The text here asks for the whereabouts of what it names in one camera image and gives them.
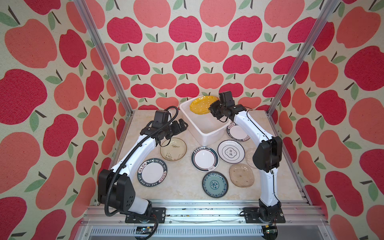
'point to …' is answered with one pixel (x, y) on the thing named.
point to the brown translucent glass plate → (241, 175)
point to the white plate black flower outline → (231, 151)
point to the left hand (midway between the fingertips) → (185, 128)
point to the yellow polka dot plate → (200, 105)
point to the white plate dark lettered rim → (152, 172)
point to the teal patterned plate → (215, 184)
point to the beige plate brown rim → (176, 150)
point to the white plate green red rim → (204, 159)
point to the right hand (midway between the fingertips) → (210, 106)
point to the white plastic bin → (207, 128)
